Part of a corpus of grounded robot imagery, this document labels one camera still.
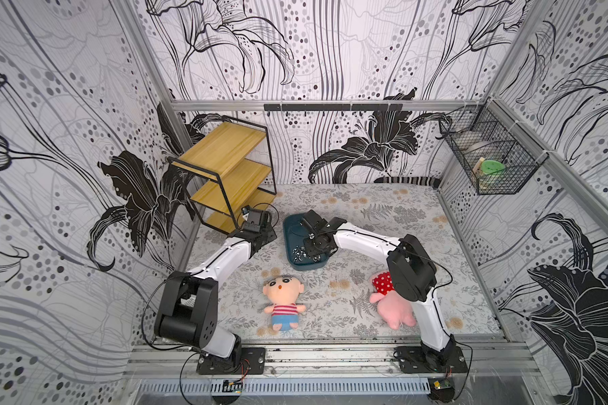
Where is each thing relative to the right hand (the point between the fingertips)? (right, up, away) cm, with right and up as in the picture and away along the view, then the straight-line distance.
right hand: (314, 245), depth 96 cm
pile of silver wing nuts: (-5, -2, 0) cm, 6 cm away
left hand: (-17, +4, -4) cm, 18 cm away
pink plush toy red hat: (+24, -16, -20) cm, 35 cm away
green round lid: (+56, +28, -17) cm, 65 cm away
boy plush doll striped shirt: (-10, -12, -17) cm, 23 cm away
